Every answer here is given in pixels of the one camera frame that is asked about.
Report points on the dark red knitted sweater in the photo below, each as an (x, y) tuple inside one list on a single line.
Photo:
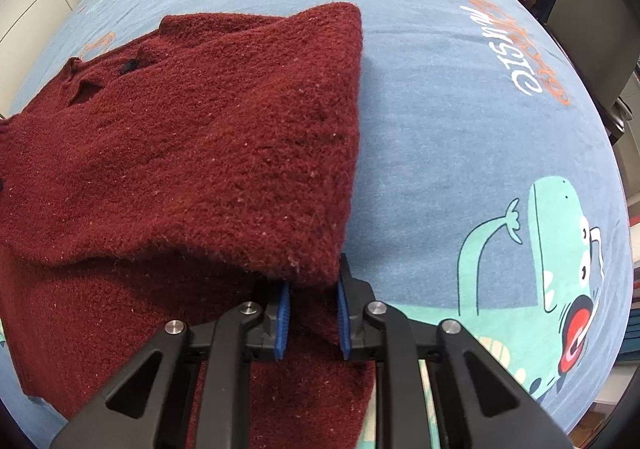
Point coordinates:
[(169, 179)]

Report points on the grey chair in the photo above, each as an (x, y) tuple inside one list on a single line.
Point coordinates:
[(601, 39)]

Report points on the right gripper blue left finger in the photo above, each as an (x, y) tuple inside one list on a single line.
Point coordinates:
[(189, 385)]

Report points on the blue cartoon bed sheet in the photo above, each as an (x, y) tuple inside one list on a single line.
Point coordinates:
[(486, 190)]

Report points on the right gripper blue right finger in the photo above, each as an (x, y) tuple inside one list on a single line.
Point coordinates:
[(436, 382)]

